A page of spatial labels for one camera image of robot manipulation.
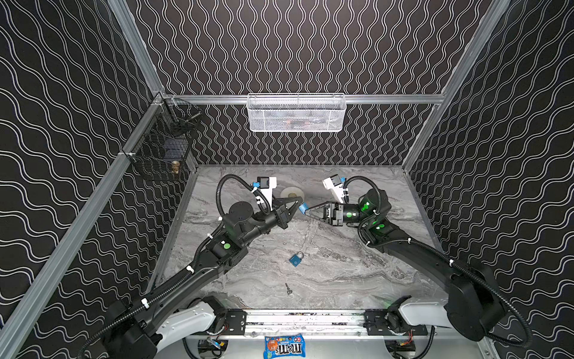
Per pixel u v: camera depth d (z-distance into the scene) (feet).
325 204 2.11
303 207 2.13
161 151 3.11
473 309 1.35
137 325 1.28
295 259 2.87
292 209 2.09
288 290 2.68
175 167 2.70
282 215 1.88
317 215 2.17
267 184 1.92
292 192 3.61
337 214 1.99
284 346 2.26
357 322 2.50
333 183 2.09
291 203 2.02
